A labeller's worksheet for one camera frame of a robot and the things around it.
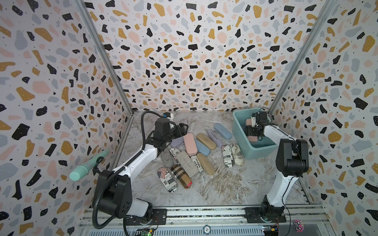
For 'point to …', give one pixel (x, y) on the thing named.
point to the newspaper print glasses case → (198, 164)
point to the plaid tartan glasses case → (182, 177)
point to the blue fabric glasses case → (202, 148)
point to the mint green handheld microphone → (81, 171)
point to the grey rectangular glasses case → (188, 163)
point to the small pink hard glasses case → (251, 138)
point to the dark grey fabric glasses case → (167, 159)
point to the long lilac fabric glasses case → (176, 142)
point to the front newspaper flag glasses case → (168, 180)
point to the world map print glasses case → (237, 155)
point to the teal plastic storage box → (248, 149)
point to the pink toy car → (299, 226)
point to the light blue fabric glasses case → (222, 130)
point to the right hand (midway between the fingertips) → (255, 130)
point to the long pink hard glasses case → (191, 148)
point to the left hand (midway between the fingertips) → (187, 127)
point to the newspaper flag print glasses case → (227, 156)
